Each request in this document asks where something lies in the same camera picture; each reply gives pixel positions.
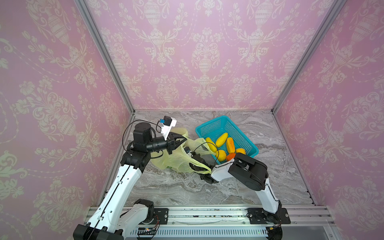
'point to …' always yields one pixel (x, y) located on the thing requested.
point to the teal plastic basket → (214, 128)
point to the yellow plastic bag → (179, 161)
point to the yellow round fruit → (222, 155)
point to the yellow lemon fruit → (240, 150)
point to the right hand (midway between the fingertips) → (182, 156)
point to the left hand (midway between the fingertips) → (186, 140)
